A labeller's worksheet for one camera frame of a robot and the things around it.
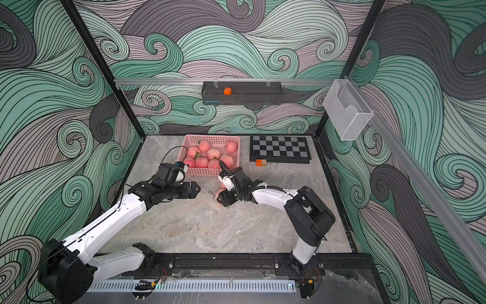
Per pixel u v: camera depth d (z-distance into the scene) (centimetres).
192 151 104
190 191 71
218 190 88
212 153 103
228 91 88
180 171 65
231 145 107
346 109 76
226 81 93
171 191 65
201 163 101
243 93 98
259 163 104
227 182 81
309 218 46
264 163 104
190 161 101
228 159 103
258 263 75
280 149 108
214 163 98
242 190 69
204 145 108
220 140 114
